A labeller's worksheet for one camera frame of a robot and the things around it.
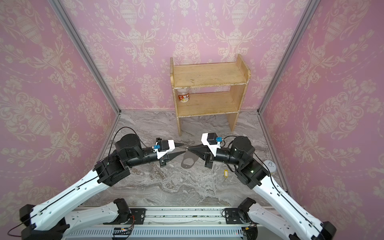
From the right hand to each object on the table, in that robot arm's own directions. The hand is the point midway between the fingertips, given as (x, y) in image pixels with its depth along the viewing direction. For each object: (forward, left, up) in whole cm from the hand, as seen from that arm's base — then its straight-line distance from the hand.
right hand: (191, 148), depth 57 cm
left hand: (0, +3, 0) cm, 3 cm away
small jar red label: (+44, +4, -9) cm, 45 cm away
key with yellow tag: (+5, -20, -38) cm, 43 cm away
